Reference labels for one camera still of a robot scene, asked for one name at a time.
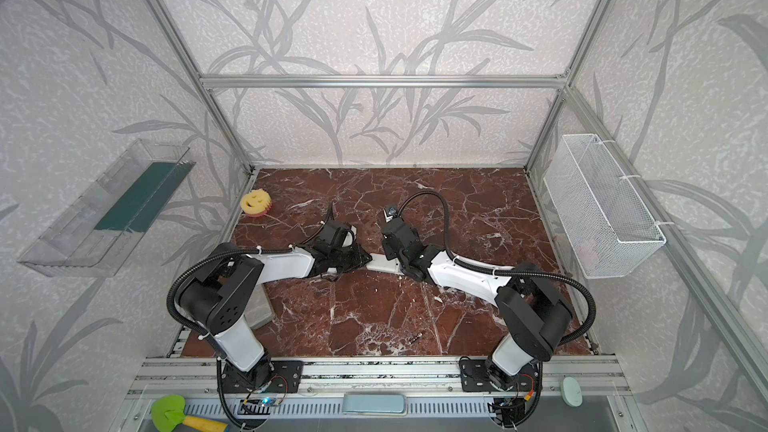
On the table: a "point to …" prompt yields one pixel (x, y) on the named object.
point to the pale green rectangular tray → (374, 404)
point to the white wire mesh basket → (611, 228)
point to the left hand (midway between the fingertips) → (376, 253)
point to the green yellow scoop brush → (167, 412)
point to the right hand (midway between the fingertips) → (394, 223)
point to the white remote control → (380, 263)
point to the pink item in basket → (588, 255)
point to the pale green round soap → (572, 391)
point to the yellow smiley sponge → (256, 203)
